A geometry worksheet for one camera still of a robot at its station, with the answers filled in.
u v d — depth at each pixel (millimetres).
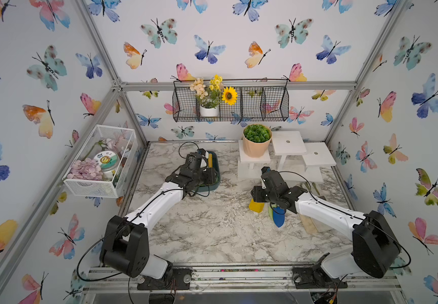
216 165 1071
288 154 1153
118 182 647
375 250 420
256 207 910
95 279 754
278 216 910
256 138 845
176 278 735
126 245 422
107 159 657
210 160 1071
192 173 656
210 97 891
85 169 595
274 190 652
